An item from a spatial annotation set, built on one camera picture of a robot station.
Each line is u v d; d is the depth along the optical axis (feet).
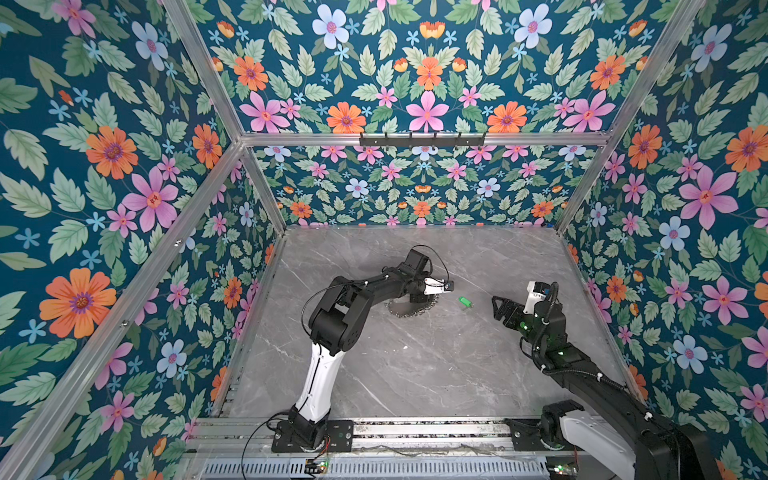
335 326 1.82
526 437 2.39
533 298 2.47
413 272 2.68
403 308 3.28
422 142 3.05
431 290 2.92
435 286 2.89
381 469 2.51
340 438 2.41
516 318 2.47
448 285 2.83
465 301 3.24
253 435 2.36
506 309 2.51
